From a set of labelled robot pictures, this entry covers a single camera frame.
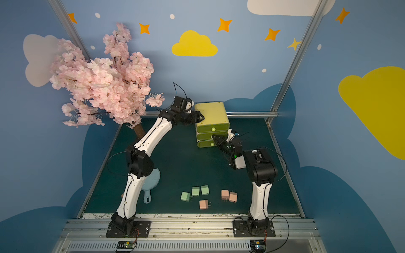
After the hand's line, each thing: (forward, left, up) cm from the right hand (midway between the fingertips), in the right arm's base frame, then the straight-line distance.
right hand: (213, 135), depth 96 cm
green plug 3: (-31, +3, -11) cm, 33 cm away
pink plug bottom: (-39, +4, -10) cm, 40 cm away
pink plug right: (-33, -12, -12) cm, 37 cm away
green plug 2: (-32, +9, -10) cm, 34 cm away
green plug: (-35, +14, -10) cm, 39 cm away
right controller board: (-54, -23, -15) cm, 61 cm away
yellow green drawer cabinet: (+3, -1, +9) cm, 9 cm away
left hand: (+6, +9, +10) cm, 15 cm away
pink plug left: (-33, -8, -11) cm, 35 cm away
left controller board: (-58, +39, -13) cm, 71 cm away
